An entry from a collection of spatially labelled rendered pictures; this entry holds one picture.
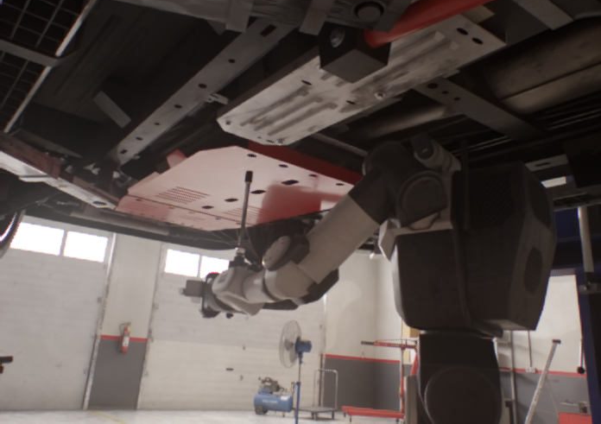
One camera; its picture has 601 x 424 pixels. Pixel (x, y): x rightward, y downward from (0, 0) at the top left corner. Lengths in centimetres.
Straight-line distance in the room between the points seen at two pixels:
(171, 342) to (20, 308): 275
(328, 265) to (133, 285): 962
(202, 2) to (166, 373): 1028
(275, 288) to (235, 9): 54
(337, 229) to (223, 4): 45
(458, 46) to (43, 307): 945
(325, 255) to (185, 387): 1017
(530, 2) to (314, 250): 60
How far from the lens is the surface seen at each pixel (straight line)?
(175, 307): 1095
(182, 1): 83
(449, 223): 105
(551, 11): 117
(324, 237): 100
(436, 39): 112
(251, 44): 121
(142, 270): 1064
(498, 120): 172
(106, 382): 1045
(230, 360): 1155
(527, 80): 160
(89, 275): 1038
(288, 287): 107
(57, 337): 1023
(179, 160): 189
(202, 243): 395
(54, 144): 228
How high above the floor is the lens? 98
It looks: 18 degrees up
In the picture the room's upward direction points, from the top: 4 degrees clockwise
